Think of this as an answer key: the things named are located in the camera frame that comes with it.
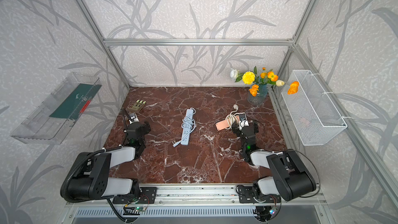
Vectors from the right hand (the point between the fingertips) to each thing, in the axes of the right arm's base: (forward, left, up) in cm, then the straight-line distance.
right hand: (245, 119), depth 90 cm
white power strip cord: (+3, +7, -2) cm, 8 cm away
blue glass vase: (+25, -17, -12) cm, 33 cm away
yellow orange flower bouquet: (+16, -2, +18) cm, 24 cm away
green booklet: (-6, +81, +24) cm, 85 cm away
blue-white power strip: (-2, +35, -6) cm, 35 cm away
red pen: (-6, +77, +22) cm, 81 cm away
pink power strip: (0, +13, -7) cm, 15 cm away
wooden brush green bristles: (+16, +72, -7) cm, 74 cm away
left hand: (0, +63, -1) cm, 63 cm away
